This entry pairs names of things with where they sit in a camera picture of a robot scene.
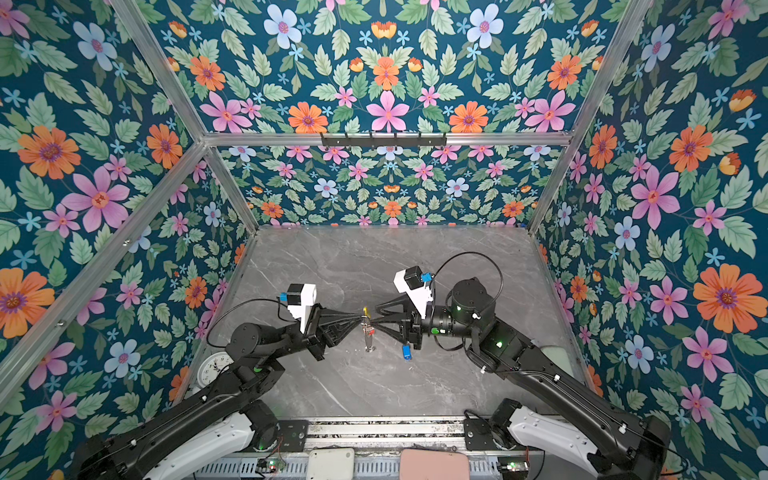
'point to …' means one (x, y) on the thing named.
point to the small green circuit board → (276, 465)
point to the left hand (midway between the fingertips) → (357, 323)
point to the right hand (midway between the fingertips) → (376, 315)
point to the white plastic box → (331, 464)
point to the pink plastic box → (433, 464)
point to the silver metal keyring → (368, 332)
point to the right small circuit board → (512, 464)
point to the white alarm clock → (211, 366)
